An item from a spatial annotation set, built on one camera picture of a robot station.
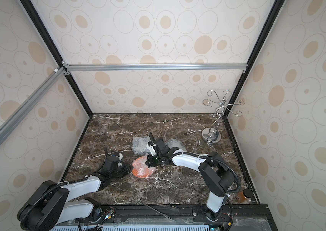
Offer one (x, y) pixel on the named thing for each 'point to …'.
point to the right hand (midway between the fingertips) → (150, 161)
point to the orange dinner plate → (140, 169)
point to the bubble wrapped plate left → (139, 145)
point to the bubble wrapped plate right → (173, 142)
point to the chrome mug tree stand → (212, 134)
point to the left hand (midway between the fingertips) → (137, 166)
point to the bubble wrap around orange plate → (140, 168)
